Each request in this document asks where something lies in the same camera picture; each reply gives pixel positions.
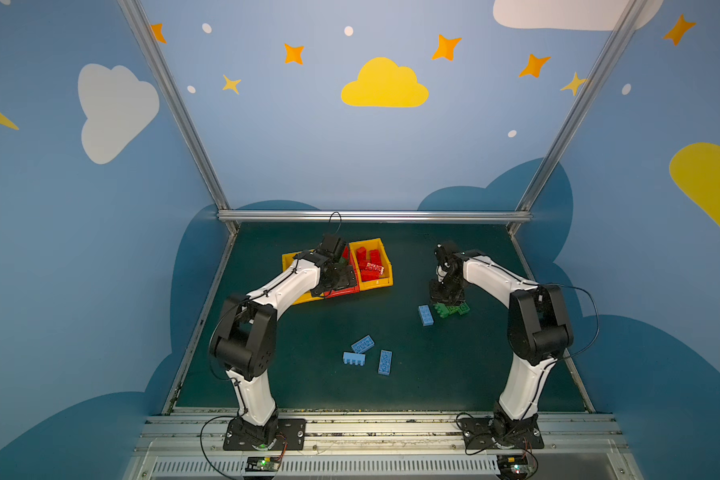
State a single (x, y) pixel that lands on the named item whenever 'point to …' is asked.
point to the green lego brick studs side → (441, 309)
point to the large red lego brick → (371, 272)
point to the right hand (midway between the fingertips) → (439, 298)
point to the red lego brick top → (361, 257)
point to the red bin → (347, 255)
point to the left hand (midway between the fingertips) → (344, 283)
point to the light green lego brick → (452, 309)
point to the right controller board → (512, 466)
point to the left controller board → (262, 464)
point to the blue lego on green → (354, 358)
